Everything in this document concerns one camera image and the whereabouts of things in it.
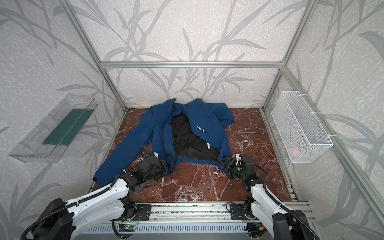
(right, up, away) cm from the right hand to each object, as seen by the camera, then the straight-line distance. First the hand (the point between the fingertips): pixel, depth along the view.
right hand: (220, 158), depth 85 cm
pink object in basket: (+35, +7, -13) cm, 38 cm away
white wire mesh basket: (+32, +15, -24) cm, 43 cm away
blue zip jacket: (-30, +14, +20) cm, 39 cm away
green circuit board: (-46, -30, -14) cm, 57 cm away
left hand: (-25, -1, -3) cm, 25 cm away
